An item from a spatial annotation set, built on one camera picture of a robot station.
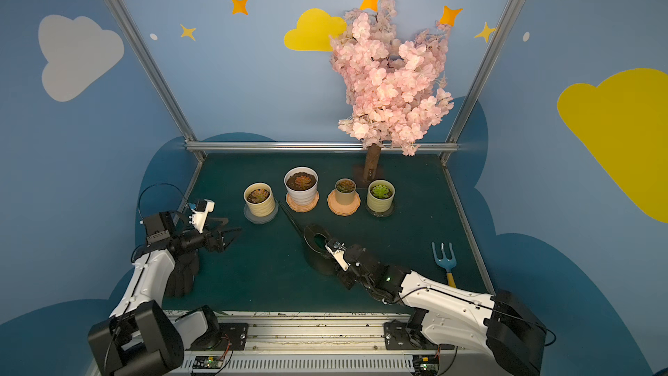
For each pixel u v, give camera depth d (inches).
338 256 28.1
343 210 40.7
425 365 28.3
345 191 39.8
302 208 40.9
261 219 38.7
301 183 39.0
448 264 34.8
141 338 15.9
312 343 29.1
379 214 40.0
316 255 31.3
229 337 29.3
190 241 27.3
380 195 38.7
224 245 28.3
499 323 16.7
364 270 23.8
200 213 28.0
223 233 27.9
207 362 28.1
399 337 29.4
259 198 38.0
